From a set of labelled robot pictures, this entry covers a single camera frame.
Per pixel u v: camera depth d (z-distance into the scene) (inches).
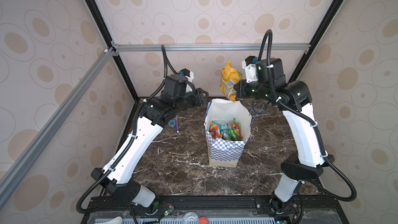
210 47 54.6
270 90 16.2
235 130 33.9
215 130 34.2
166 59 17.4
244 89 21.2
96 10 29.7
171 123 40.7
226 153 28.4
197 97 21.7
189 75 22.6
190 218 27.6
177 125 40.6
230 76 24.6
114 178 15.0
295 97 15.2
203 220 26.8
